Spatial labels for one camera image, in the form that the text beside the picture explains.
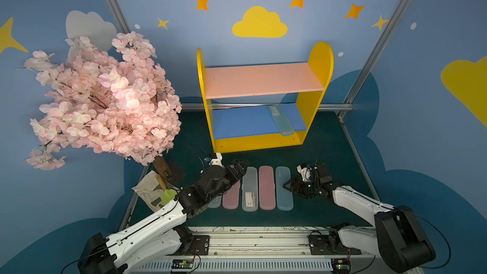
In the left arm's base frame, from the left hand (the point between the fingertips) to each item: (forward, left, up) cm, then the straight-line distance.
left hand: (245, 164), depth 74 cm
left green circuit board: (-31, +23, -23) cm, 45 cm away
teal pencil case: (+31, -18, -7) cm, 36 cm away
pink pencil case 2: (-1, -10, -20) cm, 23 cm away
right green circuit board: (-30, -39, -24) cm, 55 cm away
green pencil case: (-6, -19, -20) cm, 28 cm away
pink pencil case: (-6, +6, -21) cm, 23 cm away
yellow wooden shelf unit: (+54, -9, -19) cm, 58 cm away
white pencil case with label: (-2, -3, -21) cm, 21 cm away
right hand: (0, -22, -19) cm, 29 cm away
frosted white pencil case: (-9, +13, -21) cm, 26 cm away
